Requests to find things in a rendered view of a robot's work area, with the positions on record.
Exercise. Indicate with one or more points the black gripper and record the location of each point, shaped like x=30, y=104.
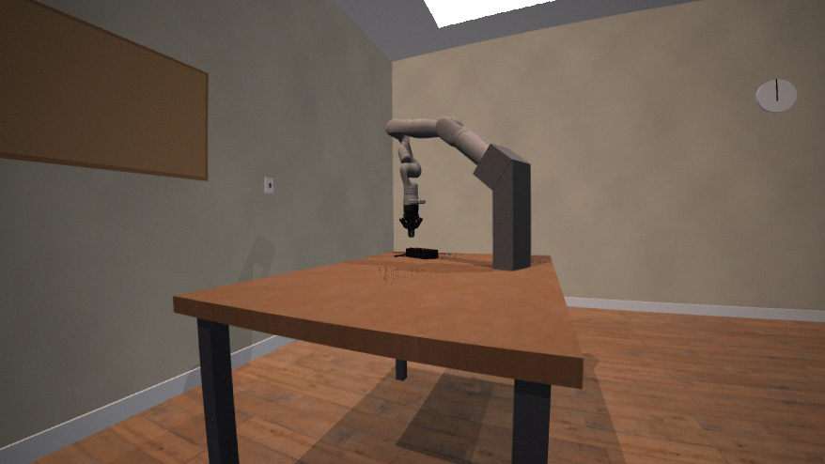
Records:
x=410, y=216

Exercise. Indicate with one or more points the black power strip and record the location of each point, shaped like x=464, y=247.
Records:
x=418, y=253

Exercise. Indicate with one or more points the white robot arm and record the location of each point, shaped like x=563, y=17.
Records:
x=464, y=140

